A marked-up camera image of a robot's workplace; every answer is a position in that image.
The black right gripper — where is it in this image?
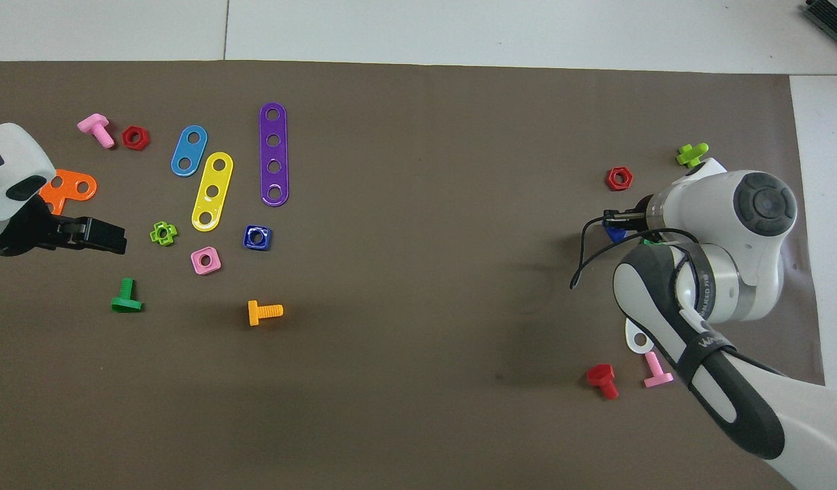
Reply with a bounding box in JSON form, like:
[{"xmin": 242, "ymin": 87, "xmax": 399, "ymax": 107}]
[{"xmin": 602, "ymin": 195, "xmax": 656, "ymax": 236}]

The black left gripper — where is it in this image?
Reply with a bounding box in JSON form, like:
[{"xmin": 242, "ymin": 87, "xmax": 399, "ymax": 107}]
[{"xmin": 0, "ymin": 196, "xmax": 127, "ymax": 257}]

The orange heart-shaped plate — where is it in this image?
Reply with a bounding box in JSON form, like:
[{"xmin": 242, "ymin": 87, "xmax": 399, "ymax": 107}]
[{"xmin": 39, "ymin": 169, "xmax": 98, "ymax": 216}]

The green toy bolt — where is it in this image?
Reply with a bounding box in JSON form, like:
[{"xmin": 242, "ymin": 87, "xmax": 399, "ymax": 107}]
[{"xmin": 110, "ymin": 277, "xmax": 144, "ymax": 314}]

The lime cross-head toy bolt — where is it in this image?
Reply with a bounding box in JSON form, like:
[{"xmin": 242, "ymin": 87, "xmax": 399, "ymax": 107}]
[{"xmin": 675, "ymin": 142, "xmax": 710, "ymax": 168}]

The pink square toy nut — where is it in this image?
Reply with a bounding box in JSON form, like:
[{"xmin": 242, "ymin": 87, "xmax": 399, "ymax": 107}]
[{"xmin": 191, "ymin": 246, "xmax": 223, "ymax": 276}]

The pink toy bolt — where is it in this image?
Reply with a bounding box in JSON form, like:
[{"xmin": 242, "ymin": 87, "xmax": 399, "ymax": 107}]
[
  {"xmin": 77, "ymin": 113, "xmax": 116, "ymax": 150},
  {"xmin": 643, "ymin": 351, "xmax": 674, "ymax": 389}
]

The white curved five-hole strip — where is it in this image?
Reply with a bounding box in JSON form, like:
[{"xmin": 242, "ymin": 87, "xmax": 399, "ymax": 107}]
[{"xmin": 625, "ymin": 316, "xmax": 655, "ymax": 355}]

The blue two-hole strip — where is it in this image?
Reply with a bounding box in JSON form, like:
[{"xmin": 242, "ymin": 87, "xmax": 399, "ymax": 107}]
[{"xmin": 170, "ymin": 125, "xmax": 208, "ymax": 178}]

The yellow three-hole strip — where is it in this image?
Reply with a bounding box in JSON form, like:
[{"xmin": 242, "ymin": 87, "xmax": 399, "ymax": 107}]
[{"xmin": 191, "ymin": 151, "xmax": 234, "ymax": 232}]

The red hex-head toy bolt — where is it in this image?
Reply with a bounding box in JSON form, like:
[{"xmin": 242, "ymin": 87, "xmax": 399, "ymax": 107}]
[{"xmin": 586, "ymin": 363, "xmax": 620, "ymax": 400}]

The orange toy bolt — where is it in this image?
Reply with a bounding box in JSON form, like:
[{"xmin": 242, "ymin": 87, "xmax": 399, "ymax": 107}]
[{"xmin": 247, "ymin": 299, "xmax": 284, "ymax": 327}]

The purple four-hole strip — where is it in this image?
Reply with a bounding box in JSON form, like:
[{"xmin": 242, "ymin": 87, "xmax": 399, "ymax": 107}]
[{"xmin": 259, "ymin": 102, "xmax": 290, "ymax": 207}]

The brown table mat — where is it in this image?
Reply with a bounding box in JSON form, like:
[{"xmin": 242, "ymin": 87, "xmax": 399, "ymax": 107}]
[{"xmin": 0, "ymin": 60, "xmax": 837, "ymax": 490}]

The dark grey ribbed device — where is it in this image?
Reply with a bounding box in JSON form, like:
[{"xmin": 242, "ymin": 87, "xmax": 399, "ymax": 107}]
[{"xmin": 803, "ymin": 0, "xmax": 837, "ymax": 38}]

